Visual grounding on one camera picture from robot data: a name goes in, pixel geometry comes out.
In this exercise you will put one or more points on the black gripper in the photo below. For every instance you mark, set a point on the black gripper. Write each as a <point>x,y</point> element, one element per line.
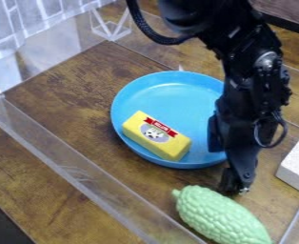
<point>241,135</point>

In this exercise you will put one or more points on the green bitter melon toy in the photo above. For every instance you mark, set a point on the green bitter melon toy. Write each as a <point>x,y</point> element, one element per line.
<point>217,217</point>

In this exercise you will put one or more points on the blue round tray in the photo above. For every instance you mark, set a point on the blue round tray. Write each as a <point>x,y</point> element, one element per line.
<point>178,98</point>

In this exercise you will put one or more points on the yellow butter brick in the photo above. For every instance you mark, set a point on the yellow butter brick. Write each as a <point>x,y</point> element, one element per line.
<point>155,137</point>

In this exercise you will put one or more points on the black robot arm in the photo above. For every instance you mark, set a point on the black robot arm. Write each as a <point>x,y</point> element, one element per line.
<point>233,31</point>

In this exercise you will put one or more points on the white patterned curtain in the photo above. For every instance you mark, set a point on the white patterned curtain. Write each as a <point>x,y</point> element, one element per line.
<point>26,17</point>

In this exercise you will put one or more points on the clear acrylic enclosure wall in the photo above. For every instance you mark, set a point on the clear acrylic enclosure wall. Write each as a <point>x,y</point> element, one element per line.
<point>73,185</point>

